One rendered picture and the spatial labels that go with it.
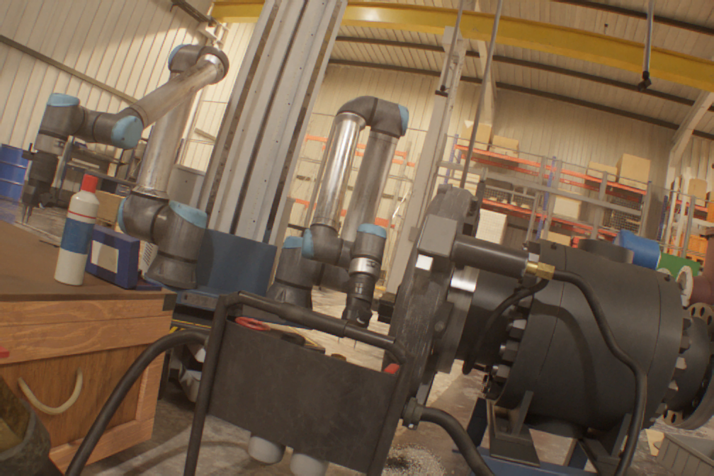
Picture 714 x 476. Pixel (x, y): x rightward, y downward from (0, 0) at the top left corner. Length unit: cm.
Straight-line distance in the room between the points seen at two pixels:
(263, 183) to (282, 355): 119
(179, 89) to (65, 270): 74
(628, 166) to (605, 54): 485
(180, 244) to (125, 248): 59
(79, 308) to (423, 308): 85
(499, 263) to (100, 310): 94
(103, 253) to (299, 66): 125
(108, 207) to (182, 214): 659
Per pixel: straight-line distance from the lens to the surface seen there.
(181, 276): 171
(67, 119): 139
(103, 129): 141
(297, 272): 186
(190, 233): 171
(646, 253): 199
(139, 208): 180
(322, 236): 159
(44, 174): 139
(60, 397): 111
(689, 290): 559
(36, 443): 38
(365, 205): 186
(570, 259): 156
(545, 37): 985
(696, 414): 177
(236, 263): 193
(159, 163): 181
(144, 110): 145
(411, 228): 910
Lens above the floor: 69
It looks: 1 degrees up
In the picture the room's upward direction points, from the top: 15 degrees clockwise
